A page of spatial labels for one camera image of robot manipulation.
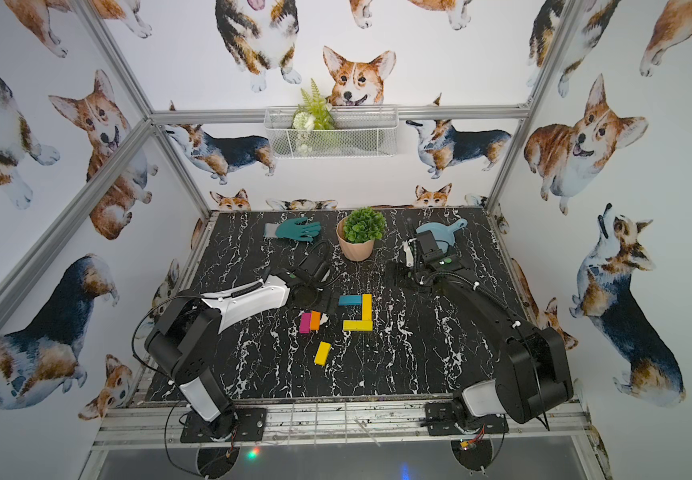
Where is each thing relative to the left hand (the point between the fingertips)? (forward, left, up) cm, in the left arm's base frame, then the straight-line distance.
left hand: (329, 298), depth 92 cm
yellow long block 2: (-7, -9, -4) cm, 12 cm away
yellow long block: (-1, -12, -5) cm, 13 cm away
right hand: (0, -19, +11) cm, 22 cm away
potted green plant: (+17, -9, +10) cm, 22 cm away
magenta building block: (-7, +7, -4) cm, 10 cm away
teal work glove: (+31, +16, -3) cm, 35 cm away
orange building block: (-6, +4, -4) cm, 8 cm away
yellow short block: (-16, +1, -3) cm, 16 cm away
